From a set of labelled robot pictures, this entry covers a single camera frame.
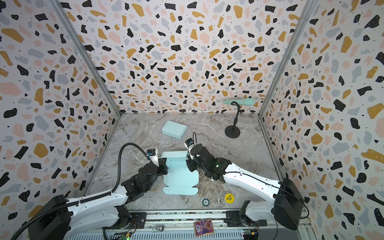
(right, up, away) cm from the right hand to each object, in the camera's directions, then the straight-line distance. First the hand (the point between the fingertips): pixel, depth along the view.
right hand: (186, 155), depth 76 cm
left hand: (-10, -1, +4) cm, 11 cm away
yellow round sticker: (+23, -24, +5) cm, 34 cm away
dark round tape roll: (+10, -26, +3) cm, 28 cm away
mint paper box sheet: (-12, +13, +31) cm, 35 cm away
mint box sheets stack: (-5, -14, +5) cm, 16 cm away
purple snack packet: (+9, -33, -5) cm, 35 cm away
